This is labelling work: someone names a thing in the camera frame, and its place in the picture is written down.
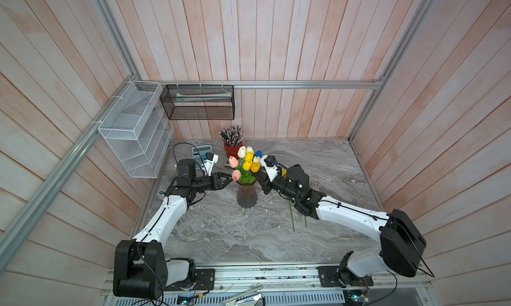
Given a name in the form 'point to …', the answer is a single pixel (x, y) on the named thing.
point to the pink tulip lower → (235, 175)
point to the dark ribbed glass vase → (247, 195)
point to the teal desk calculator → (198, 151)
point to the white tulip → (241, 152)
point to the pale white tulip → (256, 159)
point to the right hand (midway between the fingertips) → (253, 169)
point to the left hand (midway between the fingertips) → (231, 180)
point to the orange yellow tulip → (255, 167)
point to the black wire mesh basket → (199, 102)
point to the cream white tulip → (249, 149)
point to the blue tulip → (259, 153)
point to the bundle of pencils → (231, 135)
